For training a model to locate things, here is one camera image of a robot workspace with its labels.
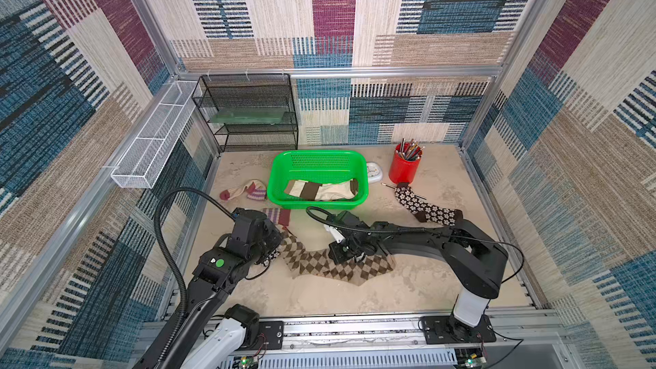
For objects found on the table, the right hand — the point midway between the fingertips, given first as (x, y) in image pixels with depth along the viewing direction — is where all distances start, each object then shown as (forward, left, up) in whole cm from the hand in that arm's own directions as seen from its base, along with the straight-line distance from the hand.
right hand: (335, 256), depth 87 cm
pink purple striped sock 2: (+17, +21, -1) cm, 27 cm away
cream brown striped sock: (+26, +4, +1) cm, 26 cm away
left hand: (+2, +15, +17) cm, 22 cm away
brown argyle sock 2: (-3, +10, +3) cm, 11 cm away
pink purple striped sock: (+27, +31, +2) cm, 41 cm away
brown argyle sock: (-4, -6, -2) cm, 8 cm away
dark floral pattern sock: (+18, -34, -2) cm, 39 cm away
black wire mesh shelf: (+55, +32, +28) cm, 70 cm away
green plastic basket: (+42, +6, -2) cm, 43 cm away
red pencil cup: (+34, -28, +4) cm, 44 cm away
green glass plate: (+43, +31, +25) cm, 58 cm away
